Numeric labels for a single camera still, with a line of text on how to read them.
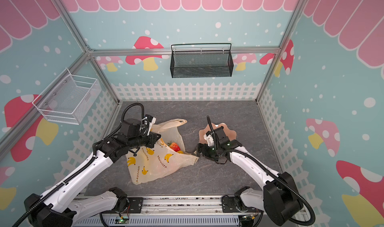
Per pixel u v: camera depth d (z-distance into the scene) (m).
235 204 0.66
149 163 0.81
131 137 0.57
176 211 0.74
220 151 0.62
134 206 0.75
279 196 0.40
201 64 0.94
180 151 0.90
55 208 0.38
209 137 0.78
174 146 0.91
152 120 0.68
